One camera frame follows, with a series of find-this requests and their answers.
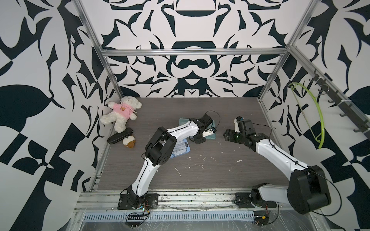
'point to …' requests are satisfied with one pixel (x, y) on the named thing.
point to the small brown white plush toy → (129, 142)
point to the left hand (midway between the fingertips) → (198, 133)
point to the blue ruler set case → (182, 147)
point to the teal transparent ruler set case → (212, 126)
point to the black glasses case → (119, 136)
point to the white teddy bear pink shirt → (122, 112)
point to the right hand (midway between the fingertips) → (228, 132)
